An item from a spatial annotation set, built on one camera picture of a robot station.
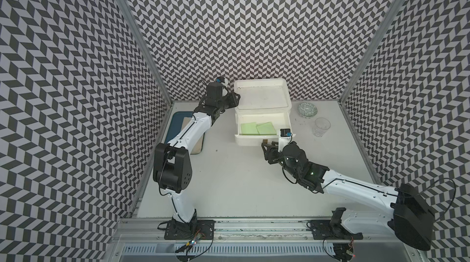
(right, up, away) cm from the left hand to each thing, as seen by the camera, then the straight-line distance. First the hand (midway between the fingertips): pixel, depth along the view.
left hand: (238, 97), depth 88 cm
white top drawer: (+20, -11, 0) cm, 23 cm away
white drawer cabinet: (+12, -2, 0) cm, 12 cm away
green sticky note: (+13, -15, -1) cm, 20 cm away
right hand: (+13, -22, -9) cm, 27 cm away
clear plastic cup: (+46, -15, +14) cm, 50 cm away
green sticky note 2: (+5, -15, -1) cm, 16 cm away
